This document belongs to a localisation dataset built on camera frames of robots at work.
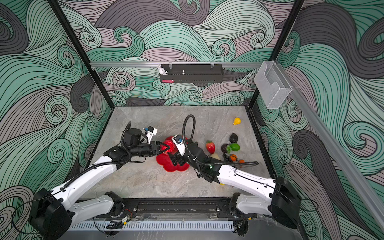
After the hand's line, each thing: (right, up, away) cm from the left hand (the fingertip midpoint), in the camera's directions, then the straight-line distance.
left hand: (167, 147), depth 75 cm
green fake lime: (+40, -3, +19) cm, 44 cm away
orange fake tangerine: (+39, -9, +16) cm, 43 cm away
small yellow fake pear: (+47, +13, +32) cm, 58 cm away
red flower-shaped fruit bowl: (-4, -11, +16) cm, 20 cm away
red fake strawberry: (+25, -3, +18) cm, 31 cm away
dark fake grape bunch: (+34, -9, +15) cm, 38 cm away
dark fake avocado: (+40, +2, +21) cm, 46 cm away
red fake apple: (+3, -1, 0) cm, 3 cm away
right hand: (+4, +1, -1) cm, 4 cm away
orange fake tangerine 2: (+43, -11, +14) cm, 46 cm away
